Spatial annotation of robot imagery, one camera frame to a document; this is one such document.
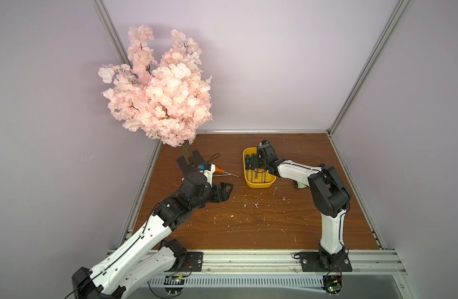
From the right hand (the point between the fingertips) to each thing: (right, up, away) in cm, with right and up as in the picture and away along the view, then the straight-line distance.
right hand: (256, 155), depth 99 cm
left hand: (-14, -11, -28) cm, 33 cm away
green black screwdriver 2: (-1, -2, +4) cm, 5 cm away
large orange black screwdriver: (-20, -8, +1) cm, 22 cm away
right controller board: (+26, -48, -29) cm, 62 cm away
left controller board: (-36, -48, -28) cm, 66 cm away
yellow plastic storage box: (0, -12, -2) cm, 12 cm away
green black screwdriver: (-4, -4, +4) cm, 7 cm away
